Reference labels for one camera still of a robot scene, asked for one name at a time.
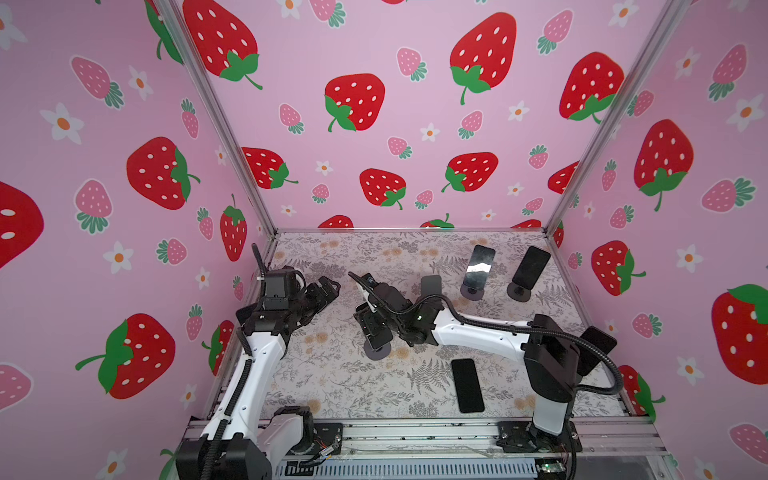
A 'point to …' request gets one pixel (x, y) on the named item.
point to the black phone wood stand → (467, 385)
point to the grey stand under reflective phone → (472, 293)
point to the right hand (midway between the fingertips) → (361, 308)
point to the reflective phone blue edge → (480, 267)
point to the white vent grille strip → (506, 469)
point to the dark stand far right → (519, 293)
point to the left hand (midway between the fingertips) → (330, 291)
